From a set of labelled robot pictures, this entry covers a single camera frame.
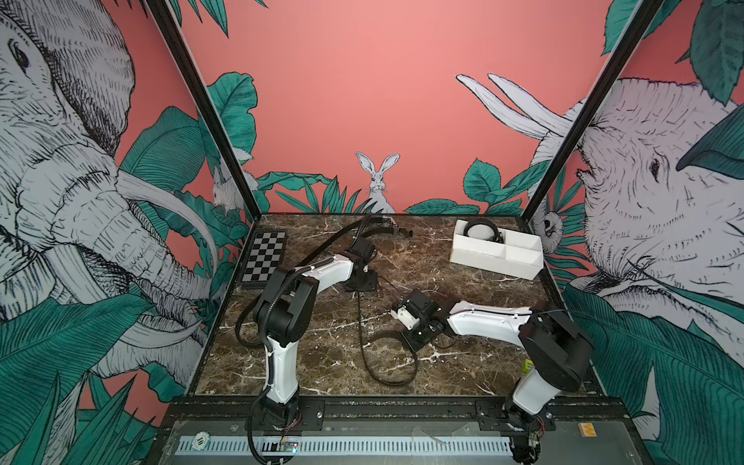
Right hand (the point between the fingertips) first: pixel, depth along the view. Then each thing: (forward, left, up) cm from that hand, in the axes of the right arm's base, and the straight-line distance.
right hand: (402, 341), depth 86 cm
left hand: (+20, +10, +1) cm, 22 cm away
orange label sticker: (-22, -46, -1) cm, 51 cm away
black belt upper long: (+30, +35, +2) cm, 46 cm away
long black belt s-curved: (+37, -36, +6) cm, 53 cm away
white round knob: (-26, +51, +1) cm, 57 cm away
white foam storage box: (+32, -43, +3) cm, 54 cm away
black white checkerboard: (+30, +49, +3) cm, 58 cm away
